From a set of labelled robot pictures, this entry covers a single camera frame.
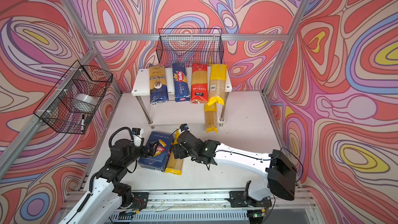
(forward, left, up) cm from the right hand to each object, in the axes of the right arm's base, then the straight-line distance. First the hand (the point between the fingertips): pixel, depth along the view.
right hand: (181, 150), depth 77 cm
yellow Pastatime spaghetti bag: (+25, -17, -4) cm, 30 cm away
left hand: (+6, +16, +1) cm, 17 cm away
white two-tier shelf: (+29, +3, -6) cm, 30 cm away
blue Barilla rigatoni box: (-3, +12, -6) cm, 14 cm away
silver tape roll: (+15, +43, +22) cm, 50 cm away
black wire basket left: (+17, +52, +19) cm, 58 cm away
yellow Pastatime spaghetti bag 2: (-4, +5, -10) cm, 12 cm away
